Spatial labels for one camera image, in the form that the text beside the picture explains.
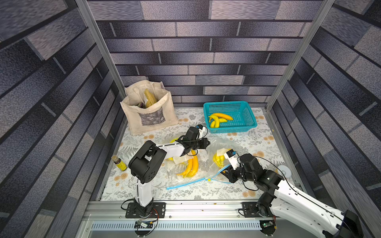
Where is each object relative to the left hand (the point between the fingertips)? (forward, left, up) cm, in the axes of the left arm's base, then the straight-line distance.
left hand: (211, 142), depth 90 cm
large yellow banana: (+20, -6, -4) cm, 22 cm away
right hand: (-18, -3, +1) cm, 18 cm away
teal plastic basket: (+31, -27, -5) cm, 42 cm away
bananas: (+25, -11, -5) cm, 28 cm away
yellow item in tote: (+24, +39, +15) cm, 48 cm away
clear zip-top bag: (-15, -2, +4) cm, 16 cm away
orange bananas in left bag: (-13, +11, -7) cm, 18 cm away
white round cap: (-17, -41, -3) cm, 45 cm away
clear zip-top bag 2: (-12, +22, -8) cm, 26 cm away
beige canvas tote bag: (+15, +33, +9) cm, 37 cm away
